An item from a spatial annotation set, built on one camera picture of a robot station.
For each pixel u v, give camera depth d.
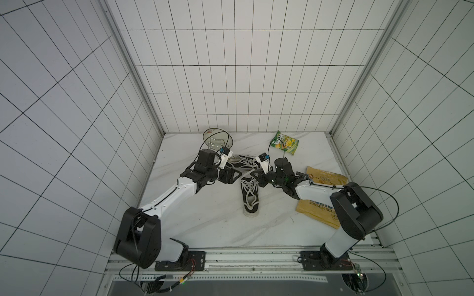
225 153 0.74
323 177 0.97
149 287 0.66
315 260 0.71
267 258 0.75
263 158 0.78
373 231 0.83
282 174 0.71
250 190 0.86
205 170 0.65
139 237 0.41
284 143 1.11
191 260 0.72
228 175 0.72
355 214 0.46
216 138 1.00
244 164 0.98
